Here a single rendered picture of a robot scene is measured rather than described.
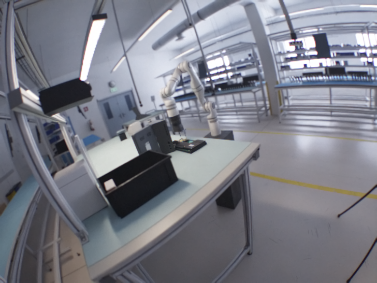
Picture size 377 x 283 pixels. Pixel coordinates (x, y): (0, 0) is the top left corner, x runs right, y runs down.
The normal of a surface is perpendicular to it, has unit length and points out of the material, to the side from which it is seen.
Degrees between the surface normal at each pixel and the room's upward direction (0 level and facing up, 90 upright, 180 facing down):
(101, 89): 90
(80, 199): 90
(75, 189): 90
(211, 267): 0
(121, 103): 90
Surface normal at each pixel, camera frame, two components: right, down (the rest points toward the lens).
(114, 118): 0.64, 0.08
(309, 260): -0.27, -0.91
